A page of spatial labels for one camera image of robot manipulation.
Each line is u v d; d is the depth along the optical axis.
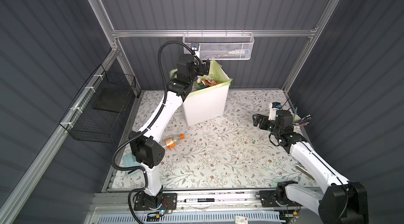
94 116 0.72
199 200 0.74
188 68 0.56
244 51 0.91
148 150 0.46
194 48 0.61
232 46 1.24
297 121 0.91
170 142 0.88
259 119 0.76
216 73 0.93
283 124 0.62
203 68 0.69
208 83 0.88
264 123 0.74
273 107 0.74
